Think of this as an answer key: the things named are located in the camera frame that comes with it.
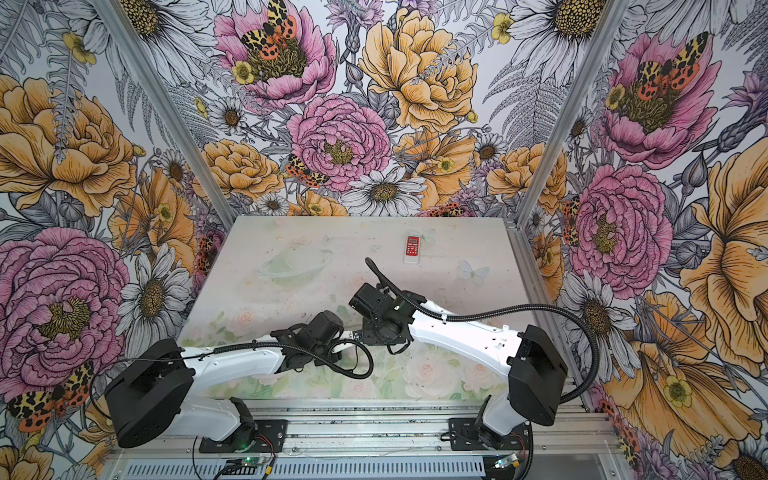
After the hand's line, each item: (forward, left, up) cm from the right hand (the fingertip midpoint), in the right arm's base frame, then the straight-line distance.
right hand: (377, 345), depth 77 cm
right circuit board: (-24, -30, -12) cm, 40 cm away
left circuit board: (-22, +30, -12) cm, 39 cm away
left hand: (+6, +14, -10) cm, 18 cm away
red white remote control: (+41, -12, -10) cm, 44 cm away
